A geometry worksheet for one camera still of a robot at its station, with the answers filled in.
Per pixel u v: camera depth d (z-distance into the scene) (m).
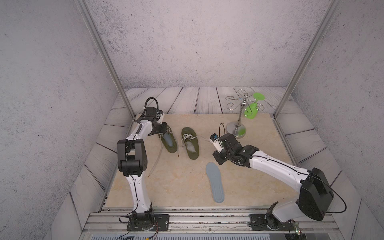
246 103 0.89
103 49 0.84
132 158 0.55
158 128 0.90
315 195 0.42
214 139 0.73
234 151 0.62
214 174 0.91
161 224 0.73
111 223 0.76
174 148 0.96
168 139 1.02
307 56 0.87
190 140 0.99
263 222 0.73
